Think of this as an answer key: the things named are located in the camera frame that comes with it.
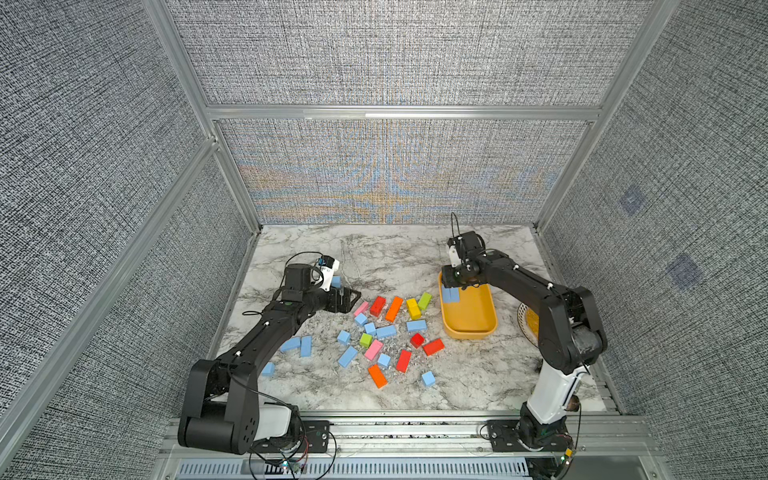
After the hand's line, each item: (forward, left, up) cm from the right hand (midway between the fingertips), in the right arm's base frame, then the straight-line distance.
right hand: (448, 269), depth 95 cm
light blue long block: (-17, +20, -8) cm, 27 cm away
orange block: (-30, +23, -9) cm, 39 cm away
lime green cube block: (-21, +26, -7) cm, 34 cm away
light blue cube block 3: (-29, +52, -5) cm, 60 cm away
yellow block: (-10, +11, -8) cm, 17 cm away
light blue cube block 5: (-20, +32, -6) cm, 38 cm away
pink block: (-10, +28, -7) cm, 30 cm away
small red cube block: (-21, +11, -7) cm, 24 cm away
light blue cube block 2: (-31, +9, -8) cm, 33 cm away
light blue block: (-5, -1, -8) cm, 9 cm away
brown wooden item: (-38, -28, -6) cm, 47 cm away
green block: (-7, +7, -9) cm, 13 cm away
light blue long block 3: (-25, +31, -8) cm, 41 cm away
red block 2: (-22, +6, -10) cm, 24 cm away
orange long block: (-10, +17, -8) cm, 22 cm away
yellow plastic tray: (-13, -7, -7) cm, 16 cm away
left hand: (-9, +30, +4) cm, 32 cm away
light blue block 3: (-22, +44, -8) cm, 49 cm away
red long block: (-26, +15, -9) cm, 31 cm away
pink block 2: (-23, +24, -8) cm, 34 cm away
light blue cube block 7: (-14, +28, -7) cm, 32 cm away
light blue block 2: (-15, +11, -9) cm, 20 cm away
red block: (-10, +23, -7) cm, 26 cm away
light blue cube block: (0, +37, -7) cm, 37 cm away
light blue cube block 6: (-17, +25, -7) cm, 31 cm away
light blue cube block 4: (-27, +21, -7) cm, 34 cm away
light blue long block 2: (-32, +39, +19) cm, 54 cm away
